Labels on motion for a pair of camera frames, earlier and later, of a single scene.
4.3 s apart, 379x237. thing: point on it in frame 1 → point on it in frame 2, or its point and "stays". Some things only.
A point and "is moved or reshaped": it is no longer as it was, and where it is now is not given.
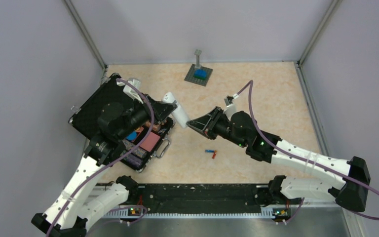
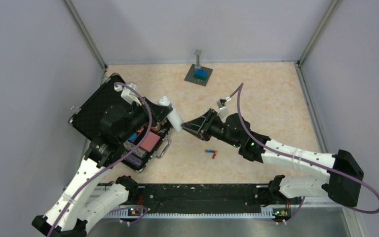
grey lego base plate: (190, 78) stays
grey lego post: (198, 53) stays
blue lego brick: (201, 72) stays
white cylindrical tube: (179, 116) is moved or reshaped
